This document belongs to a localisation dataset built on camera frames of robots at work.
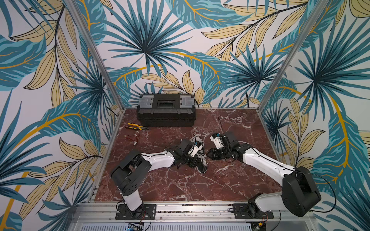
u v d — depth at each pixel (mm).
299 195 422
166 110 954
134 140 985
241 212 733
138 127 1066
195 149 817
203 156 863
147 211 733
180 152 702
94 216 750
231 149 660
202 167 845
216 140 792
